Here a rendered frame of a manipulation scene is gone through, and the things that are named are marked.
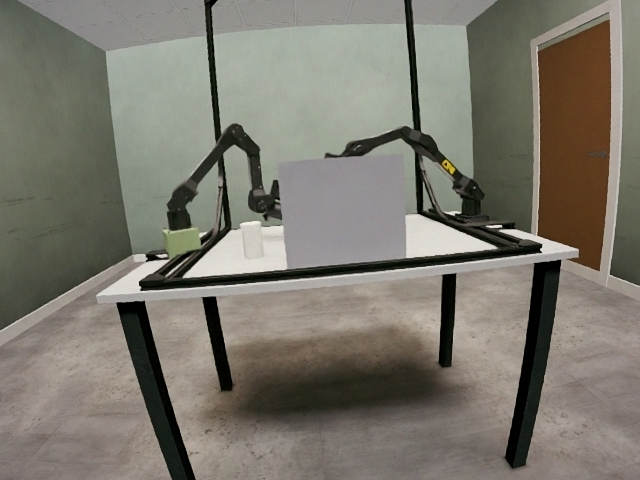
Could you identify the white cylinder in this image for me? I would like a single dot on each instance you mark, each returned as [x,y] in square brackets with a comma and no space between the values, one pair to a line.
[252,240]

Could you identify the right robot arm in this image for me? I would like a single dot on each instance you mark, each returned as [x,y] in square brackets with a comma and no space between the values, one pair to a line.
[258,201]

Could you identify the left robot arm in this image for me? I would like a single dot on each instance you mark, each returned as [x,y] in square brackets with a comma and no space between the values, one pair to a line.
[425,145]

